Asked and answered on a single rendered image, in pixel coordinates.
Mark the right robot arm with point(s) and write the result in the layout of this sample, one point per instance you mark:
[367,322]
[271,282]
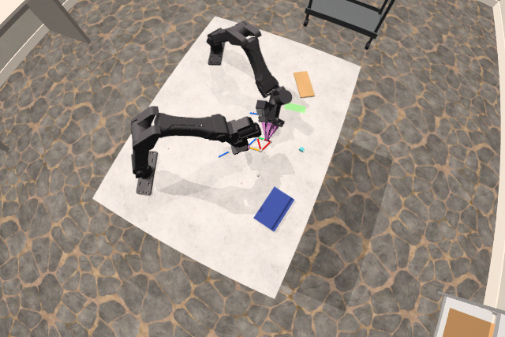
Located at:
[145,136]

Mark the orange flat rectangular block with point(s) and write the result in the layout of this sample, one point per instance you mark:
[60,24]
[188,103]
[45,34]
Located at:
[303,84]

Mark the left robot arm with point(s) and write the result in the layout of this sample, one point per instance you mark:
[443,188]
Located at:
[265,82]

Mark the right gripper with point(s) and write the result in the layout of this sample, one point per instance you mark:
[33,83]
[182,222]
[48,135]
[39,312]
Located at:
[236,149]

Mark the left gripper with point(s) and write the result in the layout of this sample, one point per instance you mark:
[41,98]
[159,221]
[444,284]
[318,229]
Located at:
[270,126]

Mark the blue flat rectangular block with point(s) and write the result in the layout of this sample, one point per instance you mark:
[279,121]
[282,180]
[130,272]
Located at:
[274,209]

